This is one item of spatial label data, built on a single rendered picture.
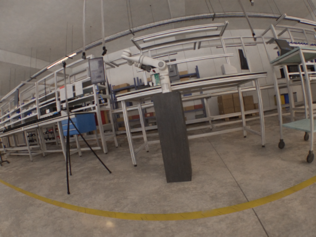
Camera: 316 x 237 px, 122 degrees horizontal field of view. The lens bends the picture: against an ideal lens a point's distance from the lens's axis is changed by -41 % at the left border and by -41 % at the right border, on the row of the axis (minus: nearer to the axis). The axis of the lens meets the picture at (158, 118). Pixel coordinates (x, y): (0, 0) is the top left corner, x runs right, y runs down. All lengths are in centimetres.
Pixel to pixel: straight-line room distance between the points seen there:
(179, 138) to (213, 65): 530
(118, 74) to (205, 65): 378
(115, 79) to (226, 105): 473
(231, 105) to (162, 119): 415
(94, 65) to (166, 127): 211
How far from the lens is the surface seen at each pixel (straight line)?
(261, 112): 211
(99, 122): 316
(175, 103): 130
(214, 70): 636
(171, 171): 144
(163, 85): 140
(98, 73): 300
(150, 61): 147
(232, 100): 531
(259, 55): 737
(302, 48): 163
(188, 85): 176
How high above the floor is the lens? 70
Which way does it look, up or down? 3 degrees down
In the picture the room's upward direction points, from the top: 10 degrees counter-clockwise
